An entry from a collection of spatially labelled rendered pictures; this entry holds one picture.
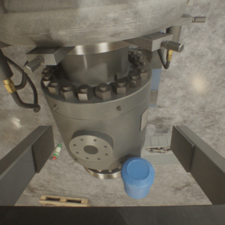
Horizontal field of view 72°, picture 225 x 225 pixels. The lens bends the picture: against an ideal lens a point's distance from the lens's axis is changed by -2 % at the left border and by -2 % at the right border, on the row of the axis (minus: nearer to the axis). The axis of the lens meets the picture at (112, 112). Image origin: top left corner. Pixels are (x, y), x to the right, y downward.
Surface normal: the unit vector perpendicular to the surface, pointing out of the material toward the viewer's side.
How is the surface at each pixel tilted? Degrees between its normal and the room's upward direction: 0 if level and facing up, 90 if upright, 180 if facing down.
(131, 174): 90
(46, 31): 2
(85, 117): 1
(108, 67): 31
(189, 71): 0
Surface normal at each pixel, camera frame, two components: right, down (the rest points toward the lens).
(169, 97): -0.11, 0.65
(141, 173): -0.07, -0.76
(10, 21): -0.39, 0.61
